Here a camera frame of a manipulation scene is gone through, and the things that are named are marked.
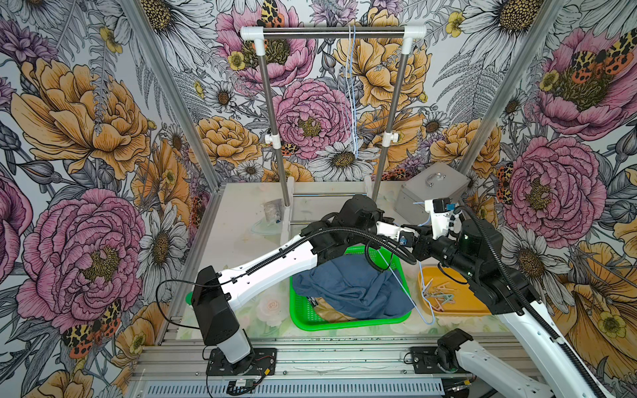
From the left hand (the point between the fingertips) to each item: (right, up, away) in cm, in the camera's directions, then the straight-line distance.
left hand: (385, 219), depth 71 cm
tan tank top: (-16, -31, +11) cm, 37 cm away
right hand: (+3, -4, -5) cm, 7 cm away
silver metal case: (+28, +14, +31) cm, 44 cm away
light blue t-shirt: (-9, -21, +10) cm, 25 cm away
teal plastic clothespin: (+24, -27, +13) cm, 38 cm away
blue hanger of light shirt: (+17, -34, +12) cm, 40 cm away
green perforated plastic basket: (-23, -33, +12) cm, 42 cm away
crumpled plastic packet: (-39, +2, +38) cm, 54 cm away
